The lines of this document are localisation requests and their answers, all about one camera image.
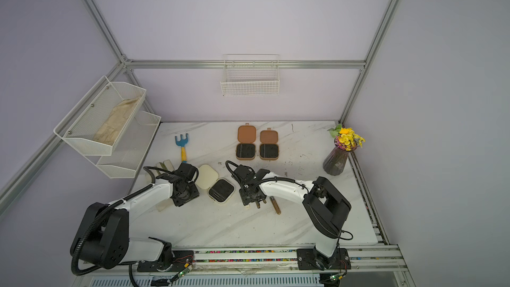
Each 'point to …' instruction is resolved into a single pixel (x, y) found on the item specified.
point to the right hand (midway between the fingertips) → (246, 199)
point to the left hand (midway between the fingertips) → (191, 198)
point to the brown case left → (246, 147)
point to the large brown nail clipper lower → (275, 204)
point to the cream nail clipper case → (220, 191)
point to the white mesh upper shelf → (98, 123)
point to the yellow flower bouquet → (345, 138)
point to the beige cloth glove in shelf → (114, 125)
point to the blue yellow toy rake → (182, 143)
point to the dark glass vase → (335, 163)
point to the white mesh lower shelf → (131, 148)
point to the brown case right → (269, 148)
